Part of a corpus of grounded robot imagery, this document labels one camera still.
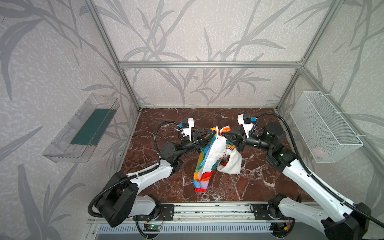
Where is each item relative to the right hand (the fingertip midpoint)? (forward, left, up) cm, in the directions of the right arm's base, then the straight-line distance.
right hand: (224, 129), depth 63 cm
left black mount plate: (-26, +28, -35) cm, 52 cm away
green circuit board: (-32, +32, -36) cm, 58 cm away
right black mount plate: (-26, -20, -35) cm, 48 cm away
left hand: (-3, +3, +1) cm, 4 cm away
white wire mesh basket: (-3, -44, -2) cm, 44 cm away
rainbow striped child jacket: (-6, +3, -10) cm, 12 cm away
